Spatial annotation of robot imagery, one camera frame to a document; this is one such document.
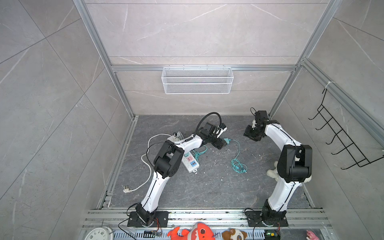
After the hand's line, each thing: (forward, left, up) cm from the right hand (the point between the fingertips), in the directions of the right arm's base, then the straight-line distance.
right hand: (246, 133), depth 97 cm
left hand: (-1, +16, -1) cm, 16 cm away
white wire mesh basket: (+31, +32, +21) cm, 49 cm away
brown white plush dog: (-54, +17, -6) cm, 57 cm away
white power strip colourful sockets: (-17, +37, -6) cm, 41 cm away
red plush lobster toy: (-53, +33, -1) cm, 62 cm away
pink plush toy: (-55, -19, -7) cm, 58 cm away
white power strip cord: (-33, +72, -7) cm, 80 cm away
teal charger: (-1, +12, -7) cm, 14 cm away
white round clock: (-52, +76, -3) cm, 92 cm away
